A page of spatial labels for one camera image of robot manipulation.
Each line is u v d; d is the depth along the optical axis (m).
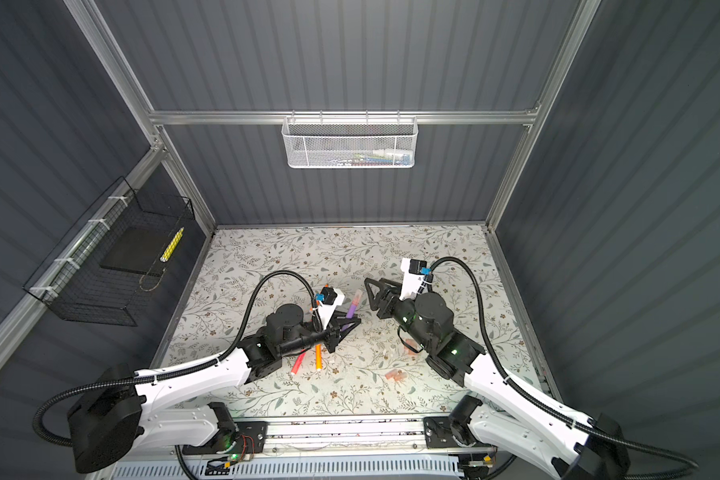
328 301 0.64
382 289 0.61
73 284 0.64
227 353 0.55
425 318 0.52
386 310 0.62
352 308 0.71
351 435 0.75
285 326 0.57
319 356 0.87
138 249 0.75
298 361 0.85
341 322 0.69
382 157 0.91
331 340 0.66
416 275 0.61
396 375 0.84
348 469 0.77
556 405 0.44
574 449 0.40
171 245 0.77
